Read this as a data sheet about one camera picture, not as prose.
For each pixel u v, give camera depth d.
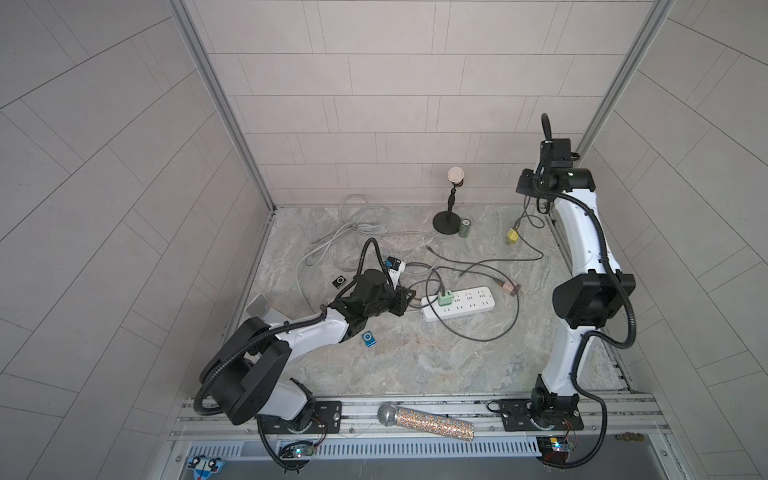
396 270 0.75
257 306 0.79
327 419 0.71
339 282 0.93
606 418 0.67
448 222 1.09
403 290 0.75
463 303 0.89
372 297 0.66
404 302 0.75
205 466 0.64
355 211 1.16
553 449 0.68
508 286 0.93
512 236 1.02
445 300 0.85
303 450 0.65
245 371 0.42
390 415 0.68
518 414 0.72
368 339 0.83
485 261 1.02
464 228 1.05
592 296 0.50
